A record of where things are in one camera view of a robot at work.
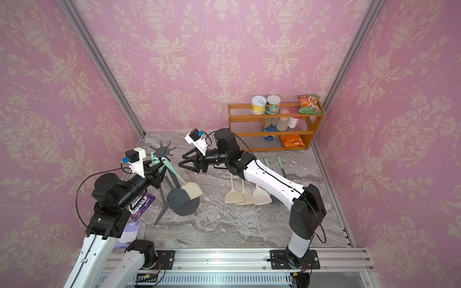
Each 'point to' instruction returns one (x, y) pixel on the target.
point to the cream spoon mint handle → (233, 195)
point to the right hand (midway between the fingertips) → (183, 160)
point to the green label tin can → (272, 104)
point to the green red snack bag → (309, 104)
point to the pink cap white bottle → (293, 122)
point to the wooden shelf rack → (287, 129)
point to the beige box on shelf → (268, 122)
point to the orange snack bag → (292, 141)
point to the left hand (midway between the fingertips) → (167, 160)
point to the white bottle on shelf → (282, 123)
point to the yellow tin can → (258, 104)
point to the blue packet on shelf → (269, 137)
